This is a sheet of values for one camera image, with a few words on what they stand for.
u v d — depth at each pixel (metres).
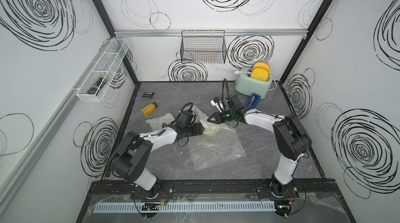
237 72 1.05
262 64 1.01
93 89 0.67
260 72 0.98
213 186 0.76
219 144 0.89
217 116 0.81
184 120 0.72
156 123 0.91
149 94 1.11
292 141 0.49
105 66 0.80
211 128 0.89
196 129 0.81
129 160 0.44
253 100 1.02
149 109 1.00
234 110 0.75
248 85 1.02
